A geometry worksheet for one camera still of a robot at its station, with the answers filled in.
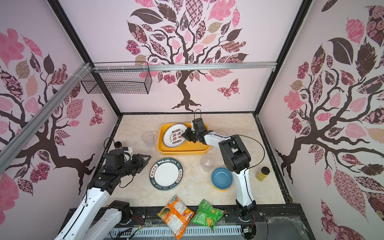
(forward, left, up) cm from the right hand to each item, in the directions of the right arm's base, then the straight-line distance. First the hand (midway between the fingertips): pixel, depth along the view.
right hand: (181, 132), depth 98 cm
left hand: (-24, +14, +7) cm, 29 cm away
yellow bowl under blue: (-36, -22, -4) cm, 42 cm away
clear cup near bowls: (-20, -16, -4) cm, 26 cm away
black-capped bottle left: (-9, +41, -1) cm, 42 cm away
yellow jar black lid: (-29, -46, -1) cm, 54 cm away
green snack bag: (-48, -14, -3) cm, 50 cm away
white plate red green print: (0, +7, -3) cm, 7 cm away
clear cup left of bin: (0, +24, -6) cm, 25 cm away
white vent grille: (-54, -26, -9) cm, 61 cm away
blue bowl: (-30, -24, -2) cm, 39 cm away
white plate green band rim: (-26, +9, -6) cm, 28 cm away
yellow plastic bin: (-10, -4, -3) cm, 11 cm away
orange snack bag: (-47, +1, -5) cm, 48 cm away
